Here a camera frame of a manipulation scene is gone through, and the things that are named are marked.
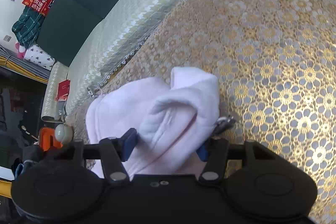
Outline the orange plastic object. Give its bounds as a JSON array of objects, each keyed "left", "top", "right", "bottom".
[{"left": 39, "top": 127, "right": 63, "bottom": 152}]

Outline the dark hoodie with blue trim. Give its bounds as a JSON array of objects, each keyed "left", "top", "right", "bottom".
[{"left": 12, "top": 145, "right": 45, "bottom": 180}]

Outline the pink plush toy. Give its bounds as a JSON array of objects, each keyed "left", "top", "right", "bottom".
[{"left": 14, "top": 40, "right": 27, "bottom": 59}]

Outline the red booklet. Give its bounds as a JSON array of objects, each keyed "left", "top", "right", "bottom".
[{"left": 56, "top": 79, "right": 71, "bottom": 102}]

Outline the grey small object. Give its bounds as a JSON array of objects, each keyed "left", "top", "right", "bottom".
[{"left": 55, "top": 99, "right": 67, "bottom": 121}]

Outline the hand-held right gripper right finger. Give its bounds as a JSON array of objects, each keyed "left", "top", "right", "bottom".
[{"left": 196, "top": 136, "right": 276, "bottom": 185}]

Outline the sofa with cream houndstooth cover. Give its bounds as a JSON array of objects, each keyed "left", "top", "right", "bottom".
[{"left": 37, "top": 0, "right": 202, "bottom": 125}]

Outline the yellow curtain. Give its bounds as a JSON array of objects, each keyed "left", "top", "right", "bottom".
[{"left": 0, "top": 55, "right": 50, "bottom": 84}]

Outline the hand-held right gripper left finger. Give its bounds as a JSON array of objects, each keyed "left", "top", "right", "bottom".
[{"left": 54, "top": 128, "right": 139, "bottom": 186}]

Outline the yellow cloth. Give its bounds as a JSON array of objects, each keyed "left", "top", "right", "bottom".
[{"left": 0, "top": 179, "right": 14, "bottom": 200}]

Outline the light pink garment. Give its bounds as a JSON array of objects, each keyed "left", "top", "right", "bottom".
[{"left": 85, "top": 67, "right": 221, "bottom": 180}]

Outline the grey striped curtain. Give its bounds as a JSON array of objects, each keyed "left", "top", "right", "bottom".
[{"left": 0, "top": 45, "right": 51, "bottom": 80}]

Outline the white round lamp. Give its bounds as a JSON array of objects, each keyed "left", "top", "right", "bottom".
[{"left": 54, "top": 124, "right": 74, "bottom": 143}]

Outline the green plaid blanket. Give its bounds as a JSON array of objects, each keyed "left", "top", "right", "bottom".
[{"left": 11, "top": 6, "right": 46, "bottom": 47}]

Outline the white printed pillow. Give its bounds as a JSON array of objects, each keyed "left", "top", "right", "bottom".
[{"left": 23, "top": 43, "right": 56, "bottom": 70}]

